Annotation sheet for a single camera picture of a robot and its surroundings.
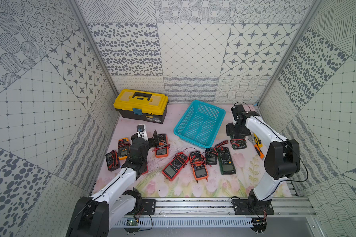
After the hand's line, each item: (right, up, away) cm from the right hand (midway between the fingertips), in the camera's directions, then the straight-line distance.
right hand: (238, 134), depth 90 cm
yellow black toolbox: (-59, +18, +7) cm, 62 cm away
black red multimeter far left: (-76, -15, -4) cm, 78 cm away
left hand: (-55, +4, -8) cm, 56 cm away
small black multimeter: (-17, -13, -2) cm, 22 cm away
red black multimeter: (-57, -20, -5) cm, 61 cm away
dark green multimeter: (-8, -18, -3) cm, 20 cm away
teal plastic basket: (-22, +5, +18) cm, 29 cm away
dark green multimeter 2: (-1, -5, -4) cm, 7 cm away
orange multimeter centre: (-25, -17, -7) cm, 31 cm away
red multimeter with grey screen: (-41, -19, -8) cm, 45 cm away
